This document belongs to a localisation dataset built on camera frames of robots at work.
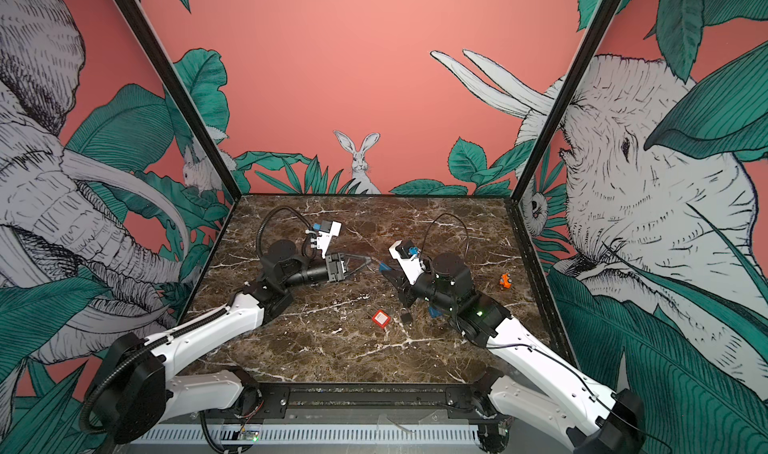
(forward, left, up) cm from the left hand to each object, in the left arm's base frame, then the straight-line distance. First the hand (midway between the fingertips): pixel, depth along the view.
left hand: (368, 260), depth 67 cm
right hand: (-1, -3, -2) cm, 4 cm away
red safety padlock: (-4, -2, -27) cm, 28 cm away
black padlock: (-2, -10, -30) cm, 32 cm away
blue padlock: (-1, -4, -2) cm, 4 cm away
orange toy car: (+8, -43, -28) cm, 52 cm away
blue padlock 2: (-2, -19, -29) cm, 35 cm away
